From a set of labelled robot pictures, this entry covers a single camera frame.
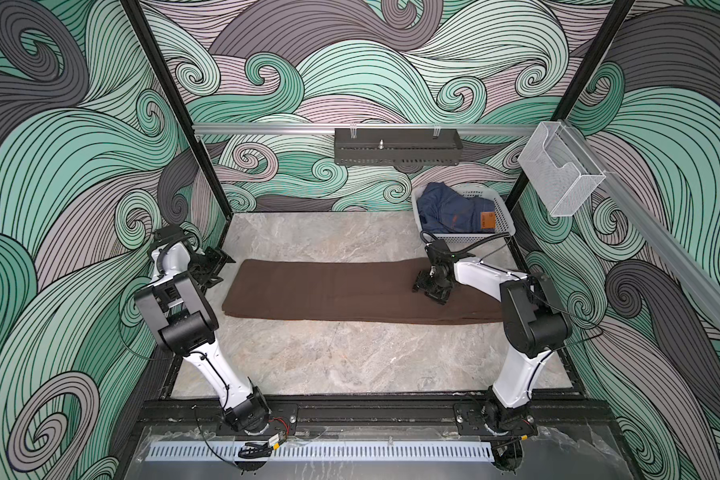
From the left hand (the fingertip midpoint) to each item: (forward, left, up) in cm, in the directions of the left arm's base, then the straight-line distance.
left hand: (228, 262), depth 92 cm
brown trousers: (-3, -38, -11) cm, 40 cm away
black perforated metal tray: (+34, -53, +21) cm, 67 cm away
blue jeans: (+27, -73, -1) cm, 78 cm away
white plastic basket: (+22, -95, -1) cm, 97 cm away
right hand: (-4, -62, -9) cm, 63 cm away
